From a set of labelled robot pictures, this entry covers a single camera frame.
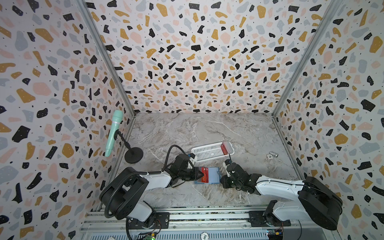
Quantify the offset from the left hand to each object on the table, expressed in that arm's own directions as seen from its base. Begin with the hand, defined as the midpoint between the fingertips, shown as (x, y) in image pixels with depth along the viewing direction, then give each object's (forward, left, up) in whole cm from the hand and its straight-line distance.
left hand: (206, 173), depth 83 cm
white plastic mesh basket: (+18, -5, -7) cm, 20 cm away
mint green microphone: (+19, +44, +27) cm, 55 cm away
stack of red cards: (+16, -13, -4) cm, 21 cm away
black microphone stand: (+16, +46, -6) cm, 49 cm away
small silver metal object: (+13, -42, -6) cm, 45 cm away
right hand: (-2, -8, -4) cm, 9 cm away
